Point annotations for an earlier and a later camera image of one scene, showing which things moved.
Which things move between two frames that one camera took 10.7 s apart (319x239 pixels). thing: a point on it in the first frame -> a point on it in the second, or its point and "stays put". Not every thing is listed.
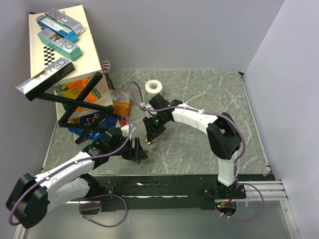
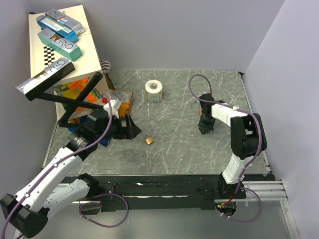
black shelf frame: [80, 103] stays put
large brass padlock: [148, 153] -> [200, 109]
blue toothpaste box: [57, 28] stays put
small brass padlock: [149, 143] stays put
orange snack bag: [121, 100] stays put
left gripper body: [127, 152] -> [117, 131]
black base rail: [136, 191] stays put
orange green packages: [72, 89] stays put
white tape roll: [152, 88] stays put
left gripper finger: [140, 150] -> [129, 121]
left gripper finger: [141, 159] -> [134, 130]
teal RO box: [67, 48] stays put
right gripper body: [156, 123] -> [207, 123]
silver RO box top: [63, 19] stays put
